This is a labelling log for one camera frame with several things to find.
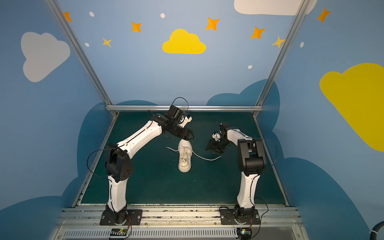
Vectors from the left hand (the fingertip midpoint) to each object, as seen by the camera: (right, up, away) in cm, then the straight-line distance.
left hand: (189, 134), depth 87 cm
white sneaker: (-3, -12, +8) cm, 15 cm away
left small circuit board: (-35, -48, -14) cm, 61 cm away
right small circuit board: (+28, -49, -14) cm, 58 cm away
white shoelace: (+4, -14, +11) cm, 18 cm away
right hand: (+14, -11, +10) cm, 21 cm away
